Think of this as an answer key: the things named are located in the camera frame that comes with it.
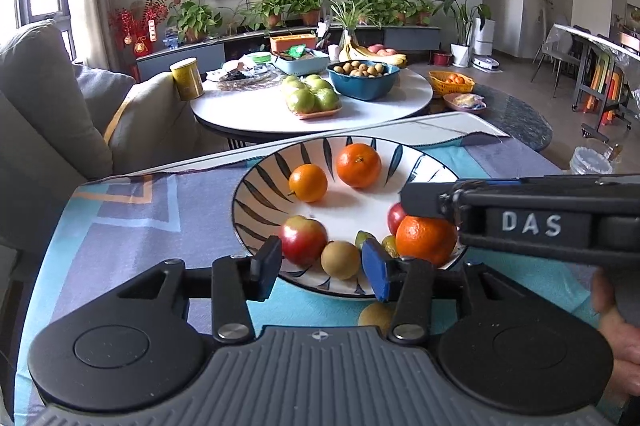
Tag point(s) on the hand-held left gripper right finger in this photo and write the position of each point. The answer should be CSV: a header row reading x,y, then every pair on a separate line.
x,y
378,268

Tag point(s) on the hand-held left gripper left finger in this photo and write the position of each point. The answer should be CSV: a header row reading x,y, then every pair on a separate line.
x,y
267,268

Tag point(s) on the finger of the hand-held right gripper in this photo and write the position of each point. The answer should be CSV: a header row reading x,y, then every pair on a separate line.
x,y
427,201

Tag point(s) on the small green-brown fruit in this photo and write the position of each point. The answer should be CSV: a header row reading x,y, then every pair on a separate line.
x,y
364,240
390,247

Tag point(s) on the red apple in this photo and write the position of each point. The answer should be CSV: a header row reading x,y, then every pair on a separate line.
x,y
396,218
302,240

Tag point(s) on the brown round fruit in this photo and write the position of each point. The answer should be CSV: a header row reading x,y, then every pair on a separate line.
x,y
376,316
341,260

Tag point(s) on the large orange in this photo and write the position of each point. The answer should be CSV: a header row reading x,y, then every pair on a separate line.
x,y
425,242
358,166

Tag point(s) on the striped white ceramic bowl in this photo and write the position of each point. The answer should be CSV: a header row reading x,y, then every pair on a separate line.
x,y
270,206

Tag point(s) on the small orange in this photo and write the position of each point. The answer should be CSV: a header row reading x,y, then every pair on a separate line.
x,y
308,183

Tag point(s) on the pile of small brown fruits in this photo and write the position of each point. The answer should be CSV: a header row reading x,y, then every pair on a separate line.
x,y
361,68

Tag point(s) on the person's right hand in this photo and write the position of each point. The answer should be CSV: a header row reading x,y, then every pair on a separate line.
x,y
622,346

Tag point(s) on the pink bowl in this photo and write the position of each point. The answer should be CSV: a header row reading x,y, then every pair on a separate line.
x,y
465,102

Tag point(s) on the round white coffee table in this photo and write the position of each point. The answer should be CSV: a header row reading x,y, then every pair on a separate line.
x,y
400,98

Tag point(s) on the orange basket of tangerines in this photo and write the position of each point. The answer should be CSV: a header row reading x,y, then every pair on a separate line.
x,y
451,82

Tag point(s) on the dark round marble table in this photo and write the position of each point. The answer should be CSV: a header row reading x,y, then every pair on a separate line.
x,y
520,121

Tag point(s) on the dark blue bowl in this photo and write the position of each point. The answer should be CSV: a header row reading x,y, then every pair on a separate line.
x,y
362,87

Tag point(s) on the colourful folded rack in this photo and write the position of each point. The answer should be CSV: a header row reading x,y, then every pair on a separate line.
x,y
600,81

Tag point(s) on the red pot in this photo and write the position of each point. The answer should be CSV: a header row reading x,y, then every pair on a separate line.
x,y
442,58

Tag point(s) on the orange flat tray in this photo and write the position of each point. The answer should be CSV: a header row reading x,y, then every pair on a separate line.
x,y
312,114

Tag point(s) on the tall plant in white pot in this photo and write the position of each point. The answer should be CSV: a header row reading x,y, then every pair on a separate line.
x,y
462,53

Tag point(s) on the pink peaches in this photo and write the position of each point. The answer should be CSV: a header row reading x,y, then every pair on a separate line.
x,y
384,51

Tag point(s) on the bunch of green apples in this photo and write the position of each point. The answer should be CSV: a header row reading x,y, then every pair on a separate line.
x,y
310,95

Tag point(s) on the bunch of bananas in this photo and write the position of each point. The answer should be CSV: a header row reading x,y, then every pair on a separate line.
x,y
367,53

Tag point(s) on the grey dining chair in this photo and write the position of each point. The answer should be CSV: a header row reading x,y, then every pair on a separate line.
x,y
552,56

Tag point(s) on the dining table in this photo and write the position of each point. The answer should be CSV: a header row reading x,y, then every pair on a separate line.
x,y
595,38

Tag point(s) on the beige cushion with yellow trim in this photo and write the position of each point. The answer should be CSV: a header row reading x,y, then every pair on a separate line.
x,y
150,126

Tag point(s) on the light blue basket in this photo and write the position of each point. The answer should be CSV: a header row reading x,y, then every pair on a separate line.
x,y
300,63

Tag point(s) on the green potted plant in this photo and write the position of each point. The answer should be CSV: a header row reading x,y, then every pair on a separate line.
x,y
406,10
426,10
307,6
377,6
272,8
196,20

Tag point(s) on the glass plate of snacks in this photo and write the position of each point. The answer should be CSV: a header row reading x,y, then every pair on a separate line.
x,y
242,77

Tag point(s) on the leafy plant in vase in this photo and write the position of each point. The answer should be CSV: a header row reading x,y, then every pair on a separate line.
x,y
350,13

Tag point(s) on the yellow can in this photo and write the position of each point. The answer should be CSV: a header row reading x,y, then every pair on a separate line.
x,y
186,80

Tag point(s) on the orange box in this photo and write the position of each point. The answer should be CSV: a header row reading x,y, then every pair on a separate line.
x,y
292,42

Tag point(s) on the grey television cabinet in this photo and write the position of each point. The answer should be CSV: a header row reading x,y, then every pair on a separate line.
x,y
180,58

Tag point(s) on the grey-blue pillow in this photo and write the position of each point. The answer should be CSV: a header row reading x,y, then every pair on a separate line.
x,y
102,91

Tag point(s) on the red festive decoration plant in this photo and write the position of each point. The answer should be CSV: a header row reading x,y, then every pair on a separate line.
x,y
140,23

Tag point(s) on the grey sofa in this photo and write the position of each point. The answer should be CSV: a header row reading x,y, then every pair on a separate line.
x,y
40,106

